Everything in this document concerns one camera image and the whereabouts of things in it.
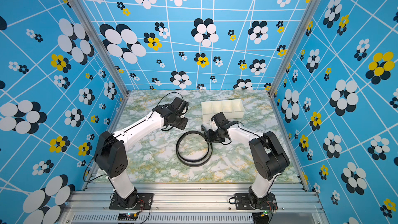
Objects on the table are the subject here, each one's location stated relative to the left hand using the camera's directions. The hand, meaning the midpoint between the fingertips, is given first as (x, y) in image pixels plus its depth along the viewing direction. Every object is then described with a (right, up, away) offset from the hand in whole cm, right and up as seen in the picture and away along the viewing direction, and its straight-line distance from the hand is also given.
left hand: (185, 121), depth 88 cm
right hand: (+15, -10, +4) cm, 18 cm away
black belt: (+5, -23, -2) cm, 24 cm away
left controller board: (-25, -43, -16) cm, 52 cm away
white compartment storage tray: (+31, +7, +17) cm, 36 cm away
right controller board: (+37, -43, -18) cm, 59 cm away
